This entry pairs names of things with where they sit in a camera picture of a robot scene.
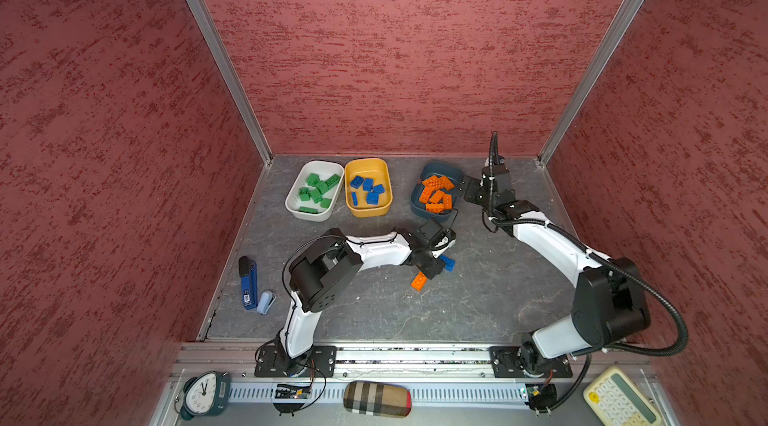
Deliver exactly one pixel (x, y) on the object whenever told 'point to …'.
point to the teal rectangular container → (452, 172)
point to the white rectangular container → (323, 170)
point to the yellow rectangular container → (368, 168)
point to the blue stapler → (248, 270)
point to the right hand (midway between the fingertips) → (468, 189)
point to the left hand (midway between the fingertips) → (432, 268)
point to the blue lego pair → (449, 263)
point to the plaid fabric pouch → (377, 399)
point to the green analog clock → (206, 394)
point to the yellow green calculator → (616, 400)
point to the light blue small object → (265, 301)
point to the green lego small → (325, 202)
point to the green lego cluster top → (304, 193)
